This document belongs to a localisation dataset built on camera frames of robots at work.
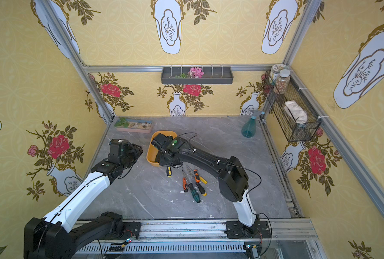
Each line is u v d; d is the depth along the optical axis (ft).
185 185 2.82
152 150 3.36
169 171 2.60
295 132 2.88
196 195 2.68
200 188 2.81
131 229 2.45
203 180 2.90
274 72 2.81
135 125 3.72
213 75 3.03
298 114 2.26
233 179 1.57
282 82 2.62
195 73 2.89
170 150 1.93
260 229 2.40
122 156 2.03
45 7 2.29
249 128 3.51
